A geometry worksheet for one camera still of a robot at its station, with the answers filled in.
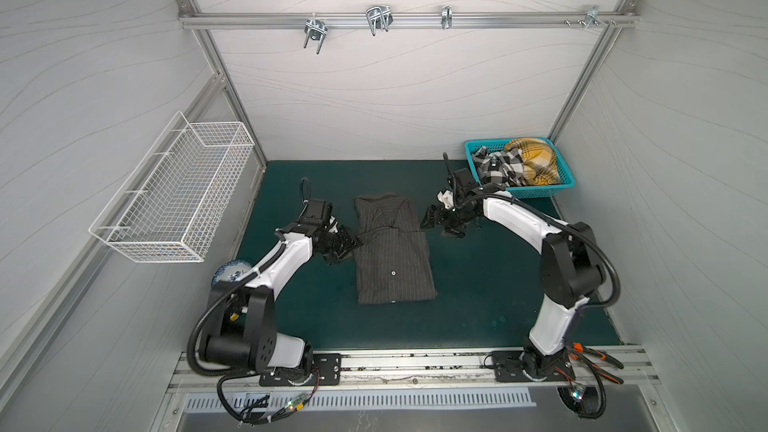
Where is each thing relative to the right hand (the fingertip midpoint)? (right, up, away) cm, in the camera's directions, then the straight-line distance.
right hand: (434, 222), depth 90 cm
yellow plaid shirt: (+41, +19, +17) cm, 49 cm away
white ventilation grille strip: (-15, -40, -20) cm, 47 cm away
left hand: (-22, -5, -3) cm, 23 cm away
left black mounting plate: (-29, -34, -17) cm, 48 cm away
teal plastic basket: (+28, +28, +25) cm, 47 cm away
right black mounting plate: (+16, -35, -17) cm, 42 cm away
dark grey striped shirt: (-12, -13, 0) cm, 18 cm away
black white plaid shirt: (+28, +18, +17) cm, 37 cm away
